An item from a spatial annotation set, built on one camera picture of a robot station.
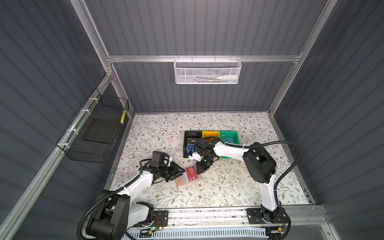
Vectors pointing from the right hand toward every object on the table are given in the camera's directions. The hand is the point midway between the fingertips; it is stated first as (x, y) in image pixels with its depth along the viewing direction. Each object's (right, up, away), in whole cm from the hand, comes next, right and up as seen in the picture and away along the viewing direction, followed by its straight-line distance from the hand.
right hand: (199, 173), depth 89 cm
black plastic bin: (-5, +21, +13) cm, 25 cm away
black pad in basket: (-51, +26, -14) cm, 59 cm away
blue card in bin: (-6, +14, +10) cm, 18 cm away
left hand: (-9, +3, -5) cm, 11 cm away
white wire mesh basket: (+7, +75, +34) cm, 83 cm away
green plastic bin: (+21, +21, +13) cm, 33 cm away
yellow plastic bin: (+5, +23, +12) cm, 26 cm away
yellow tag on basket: (-43, +34, -6) cm, 55 cm away
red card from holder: (-4, +1, -2) cm, 5 cm away
